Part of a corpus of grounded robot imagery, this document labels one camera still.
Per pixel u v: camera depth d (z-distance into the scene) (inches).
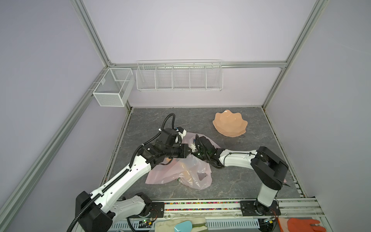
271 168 18.7
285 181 31.8
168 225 27.1
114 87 40.2
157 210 29.0
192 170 28.3
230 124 42.7
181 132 26.9
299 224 27.4
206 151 26.8
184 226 26.8
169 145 22.4
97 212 14.6
